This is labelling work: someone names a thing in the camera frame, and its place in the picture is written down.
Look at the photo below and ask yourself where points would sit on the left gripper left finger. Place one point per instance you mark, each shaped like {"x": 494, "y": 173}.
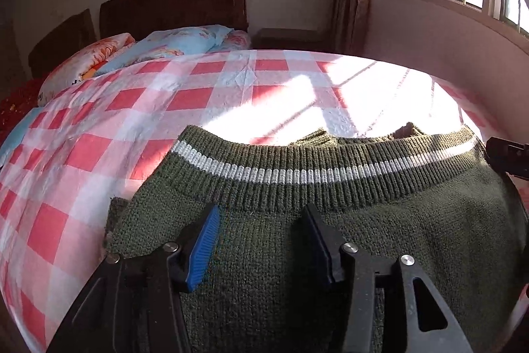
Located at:
{"x": 134, "y": 304}

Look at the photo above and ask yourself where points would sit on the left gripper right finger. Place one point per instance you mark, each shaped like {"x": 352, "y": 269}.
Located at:
{"x": 416, "y": 317}

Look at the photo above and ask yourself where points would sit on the green white knit sweater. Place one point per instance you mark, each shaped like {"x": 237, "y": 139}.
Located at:
{"x": 434, "y": 197}

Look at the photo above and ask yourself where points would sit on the pink checkered bed cover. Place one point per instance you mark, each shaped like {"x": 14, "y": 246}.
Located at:
{"x": 101, "y": 140}

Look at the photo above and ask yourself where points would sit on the light blue blanket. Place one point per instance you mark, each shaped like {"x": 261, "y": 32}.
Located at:
{"x": 16, "y": 135}

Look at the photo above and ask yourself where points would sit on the wooden nightstand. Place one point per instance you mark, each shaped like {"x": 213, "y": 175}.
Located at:
{"x": 291, "y": 39}

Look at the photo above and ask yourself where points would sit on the red floral bedsheet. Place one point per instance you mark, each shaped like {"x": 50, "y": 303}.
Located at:
{"x": 17, "y": 105}

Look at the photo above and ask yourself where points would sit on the orange floral pillow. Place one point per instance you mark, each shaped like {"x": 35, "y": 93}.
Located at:
{"x": 83, "y": 65}

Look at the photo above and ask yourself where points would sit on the light blue floral pillow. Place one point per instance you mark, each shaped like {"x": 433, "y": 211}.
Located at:
{"x": 165, "y": 44}

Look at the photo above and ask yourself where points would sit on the dark wooden headboard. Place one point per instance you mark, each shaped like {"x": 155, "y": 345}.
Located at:
{"x": 62, "y": 42}
{"x": 141, "y": 17}

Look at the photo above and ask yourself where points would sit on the pink blue floral pillow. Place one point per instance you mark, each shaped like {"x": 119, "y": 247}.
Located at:
{"x": 236, "y": 40}

